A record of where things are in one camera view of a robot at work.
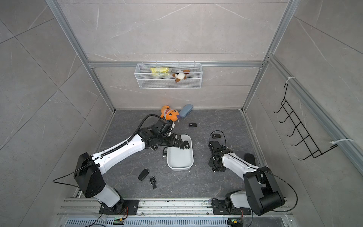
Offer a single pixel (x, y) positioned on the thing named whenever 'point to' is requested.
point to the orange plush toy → (169, 114)
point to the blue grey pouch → (186, 109)
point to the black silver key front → (152, 181)
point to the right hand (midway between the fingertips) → (215, 164)
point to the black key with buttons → (165, 152)
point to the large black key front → (143, 174)
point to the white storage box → (179, 159)
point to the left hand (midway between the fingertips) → (178, 139)
